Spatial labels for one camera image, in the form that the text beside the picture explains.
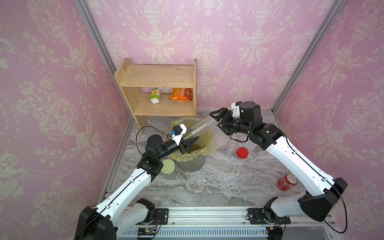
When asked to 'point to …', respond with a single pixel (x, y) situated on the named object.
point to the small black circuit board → (146, 231)
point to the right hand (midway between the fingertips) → (212, 117)
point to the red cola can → (284, 183)
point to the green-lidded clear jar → (168, 170)
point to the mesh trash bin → (192, 165)
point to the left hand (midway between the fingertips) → (195, 134)
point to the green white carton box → (155, 95)
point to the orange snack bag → (182, 94)
